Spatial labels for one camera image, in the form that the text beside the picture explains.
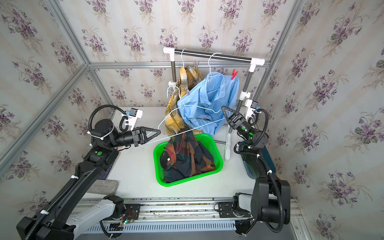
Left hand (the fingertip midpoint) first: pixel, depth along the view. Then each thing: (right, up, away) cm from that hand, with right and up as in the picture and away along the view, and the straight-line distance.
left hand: (160, 133), depth 60 cm
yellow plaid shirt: (+4, +5, +17) cm, 18 cm away
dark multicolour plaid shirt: (+9, -14, +19) cm, 25 cm away
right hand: (+27, +9, +4) cm, 29 cm away
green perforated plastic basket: (+22, -7, +33) cm, 40 cm away
